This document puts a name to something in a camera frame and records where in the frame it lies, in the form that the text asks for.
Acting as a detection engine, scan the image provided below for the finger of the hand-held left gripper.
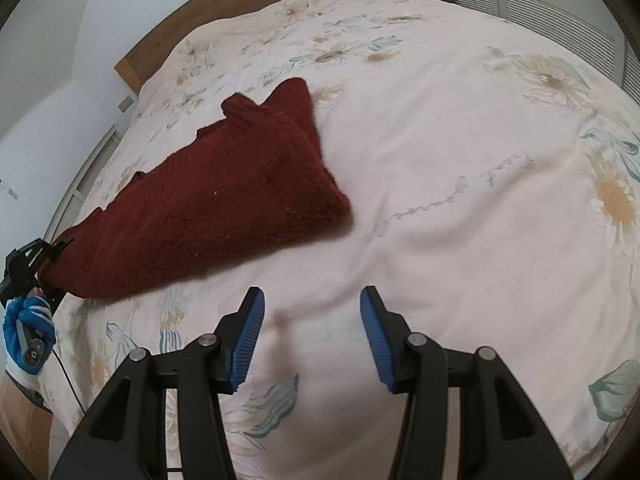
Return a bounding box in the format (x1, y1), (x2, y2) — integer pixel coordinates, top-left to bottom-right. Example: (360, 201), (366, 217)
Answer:
(6, 239), (69, 286)

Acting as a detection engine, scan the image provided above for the white louvered wardrobe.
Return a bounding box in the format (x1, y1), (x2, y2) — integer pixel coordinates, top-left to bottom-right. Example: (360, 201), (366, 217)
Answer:
(422, 0), (640, 93)

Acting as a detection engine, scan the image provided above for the bed with floral duvet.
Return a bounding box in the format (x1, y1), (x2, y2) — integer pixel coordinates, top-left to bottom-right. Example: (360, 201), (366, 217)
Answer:
(37, 0), (640, 480)

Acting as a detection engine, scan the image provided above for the dark red knitted sweater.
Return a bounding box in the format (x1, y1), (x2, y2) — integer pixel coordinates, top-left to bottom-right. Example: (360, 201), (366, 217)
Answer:
(42, 76), (353, 301)

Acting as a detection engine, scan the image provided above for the thin black cable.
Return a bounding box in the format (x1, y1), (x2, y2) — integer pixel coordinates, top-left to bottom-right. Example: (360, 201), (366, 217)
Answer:
(49, 337), (86, 417)

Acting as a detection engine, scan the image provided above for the wooden headboard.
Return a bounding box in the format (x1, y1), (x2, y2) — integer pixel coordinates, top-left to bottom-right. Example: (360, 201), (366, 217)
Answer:
(114, 0), (362, 97)

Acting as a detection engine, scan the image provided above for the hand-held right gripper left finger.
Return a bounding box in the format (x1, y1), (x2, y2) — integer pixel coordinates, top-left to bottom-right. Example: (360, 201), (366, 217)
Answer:
(50, 286), (266, 480)

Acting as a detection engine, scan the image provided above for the white louvered cabinet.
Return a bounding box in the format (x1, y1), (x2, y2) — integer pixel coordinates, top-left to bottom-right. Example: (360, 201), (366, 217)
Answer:
(44, 127), (122, 242)

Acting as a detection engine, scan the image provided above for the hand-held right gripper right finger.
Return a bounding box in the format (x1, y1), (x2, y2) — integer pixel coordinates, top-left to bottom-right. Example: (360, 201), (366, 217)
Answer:
(360, 285), (576, 480)

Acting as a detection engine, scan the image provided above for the person's left hand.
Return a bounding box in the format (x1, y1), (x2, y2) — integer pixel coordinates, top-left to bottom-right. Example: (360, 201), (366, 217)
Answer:
(2, 294), (57, 390)

